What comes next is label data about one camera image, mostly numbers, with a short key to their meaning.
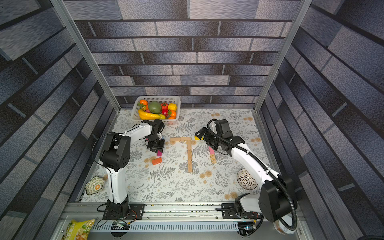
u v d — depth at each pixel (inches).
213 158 36.3
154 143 33.0
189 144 38.7
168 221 27.5
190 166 34.7
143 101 44.6
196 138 39.8
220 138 23.4
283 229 25.5
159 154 37.3
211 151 37.3
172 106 44.8
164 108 44.6
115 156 21.4
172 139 39.7
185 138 39.7
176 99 45.4
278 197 15.9
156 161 36.3
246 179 32.7
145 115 41.0
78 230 26.0
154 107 42.5
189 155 37.3
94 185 32.0
